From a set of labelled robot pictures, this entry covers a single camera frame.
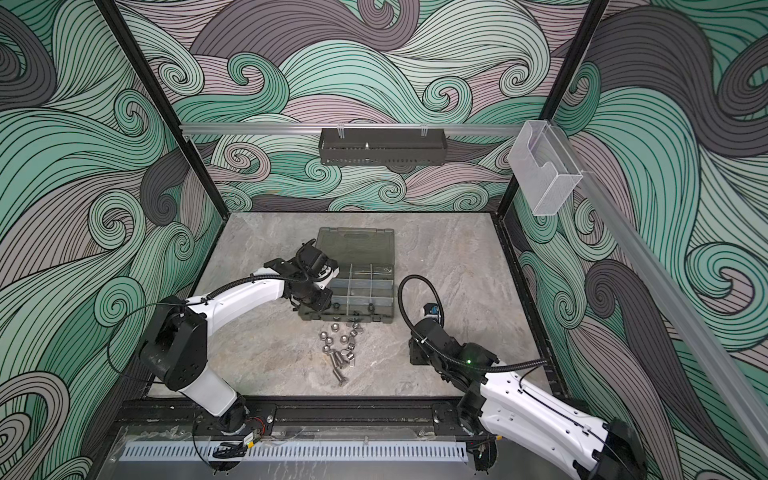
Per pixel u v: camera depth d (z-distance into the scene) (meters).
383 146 0.92
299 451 0.70
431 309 0.71
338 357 0.83
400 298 0.65
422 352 0.70
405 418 0.74
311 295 0.74
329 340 0.86
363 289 0.97
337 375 0.80
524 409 0.47
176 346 0.44
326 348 0.85
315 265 0.71
